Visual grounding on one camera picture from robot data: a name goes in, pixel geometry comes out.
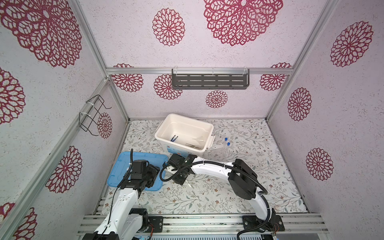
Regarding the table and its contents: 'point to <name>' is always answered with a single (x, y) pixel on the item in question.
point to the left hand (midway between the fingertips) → (159, 173)
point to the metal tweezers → (192, 146)
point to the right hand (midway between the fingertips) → (176, 176)
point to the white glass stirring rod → (187, 182)
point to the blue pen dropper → (172, 139)
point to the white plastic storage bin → (179, 135)
